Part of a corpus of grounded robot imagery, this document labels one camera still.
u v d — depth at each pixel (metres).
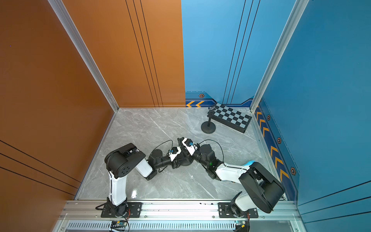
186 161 0.81
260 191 0.43
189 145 0.69
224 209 0.72
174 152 0.77
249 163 0.86
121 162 0.52
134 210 0.74
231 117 1.09
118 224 0.72
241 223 0.72
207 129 1.05
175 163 0.80
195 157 0.73
